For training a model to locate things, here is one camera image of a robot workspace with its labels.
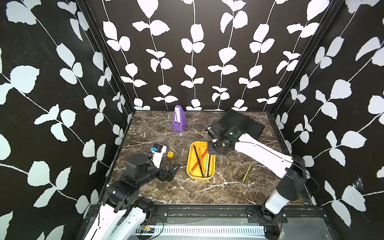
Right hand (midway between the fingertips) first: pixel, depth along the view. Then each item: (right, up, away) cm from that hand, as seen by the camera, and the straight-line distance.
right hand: (208, 148), depth 80 cm
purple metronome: (-18, +16, +23) cm, 34 cm away
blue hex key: (0, -12, +13) cm, 17 cm away
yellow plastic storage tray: (-9, -10, +13) cm, 18 cm away
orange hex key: (-3, -10, +10) cm, 15 cm away
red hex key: (-4, -9, +10) cm, 14 cm away
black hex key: (+2, -12, +11) cm, 17 cm away
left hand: (-17, -3, -13) cm, 22 cm away
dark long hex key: (-8, -1, +15) cm, 17 cm away
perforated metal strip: (-3, -38, -10) cm, 39 cm away
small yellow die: (-23, -6, +13) cm, 27 cm away
